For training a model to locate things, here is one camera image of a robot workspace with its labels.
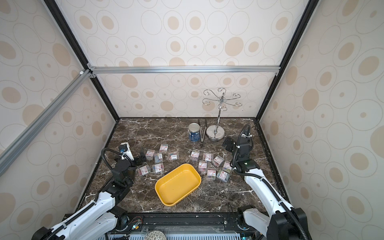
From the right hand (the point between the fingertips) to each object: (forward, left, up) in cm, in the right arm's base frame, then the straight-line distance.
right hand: (240, 139), depth 82 cm
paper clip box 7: (-8, +21, -18) cm, 28 cm away
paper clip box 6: (-4, +11, -17) cm, 21 cm away
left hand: (-8, +55, +2) cm, 55 cm away
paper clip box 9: (-14, +8, -18) cm, 24 cm away
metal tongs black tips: (+14, +21, -17) cm, 31 cm away
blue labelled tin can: (+14, +27, -9) cm, 32 cm away
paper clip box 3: (-13, +55, -16) cm, 59 cm away
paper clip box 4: (-11, +47, -16) cm, 51 cm away
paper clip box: (+4, +47, -16) cm, 50 cm away
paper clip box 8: (-13, +15, -17) cm, 26 cm away
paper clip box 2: (-2, +39, -17) cm, 43 cm away
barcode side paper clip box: (-5, +49, -16) cm, 51 cm away
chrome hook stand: (+20, +11, -18) cm, 29 cm away
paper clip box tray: (-7, +6, -18) cm, 20 cm away
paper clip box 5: (0, +26, -18) cm, 31 cm away
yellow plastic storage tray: (-21, +36, -19) cm, 45 cm away
